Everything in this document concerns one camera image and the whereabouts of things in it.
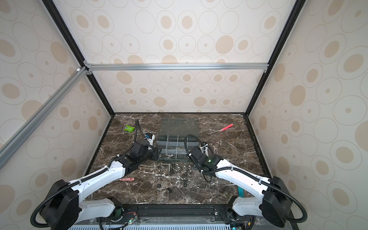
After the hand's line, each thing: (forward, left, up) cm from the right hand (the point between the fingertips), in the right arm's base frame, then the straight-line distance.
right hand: (200, 162), depth 82 cm
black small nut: (-10, +24, -9) cm, 28 cm away
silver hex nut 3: (+1, +6, -9) cm, 11 cm away
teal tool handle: (-14, -23, -11) cm, 29 cm away
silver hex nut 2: (+1, +9, -9) cm, 13 cm away
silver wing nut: (+9, +20, -8) cm, 23 cm away
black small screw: (-12, +17, -9) cm, 23 cm away
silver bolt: (+1, +19, -9) cm, 21 cm away
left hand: (+7, +22, +5) cm, 24 cm away
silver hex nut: (0, +13, -9) cm, 16 cm away
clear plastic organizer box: (+24, +19, -11) cm, 33 cm away
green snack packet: (+32, +52, -7) cm, 61 cm away
